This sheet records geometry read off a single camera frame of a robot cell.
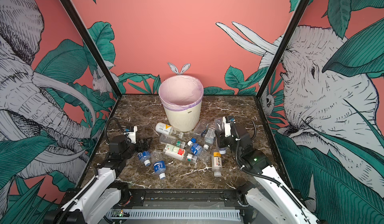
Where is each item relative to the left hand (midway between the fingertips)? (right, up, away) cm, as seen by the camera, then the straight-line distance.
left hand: (146, 136), depth 84 cm
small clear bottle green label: (+26, -14, +3) cm, 29 cm away
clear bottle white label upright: (+37, -2, +7) cm, 38 cm away
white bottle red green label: (+16, -9, 0) cm, 19 cm away
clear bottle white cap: (+40, +8, -14) cm, 43 cm away
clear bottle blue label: (-1, -12, 0) cm, 12 cm away
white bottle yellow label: (+40, -14, -3) cm, 43 cm away
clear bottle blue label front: (+8, -15, -4) cm, 17 cm away
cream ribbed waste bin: (+21, +8, +4) cm, 23 cm away
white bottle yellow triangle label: (+11, +2, +9) cm, 14 cm away
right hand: (+39, +5, -12) cm, 41 cm away
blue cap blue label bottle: (+30, -9, +2) cm, 31 cm away
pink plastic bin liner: (+18, +27, +16) cm, 36 cm away
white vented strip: (+44, -35, -13) cm, 58 cm away
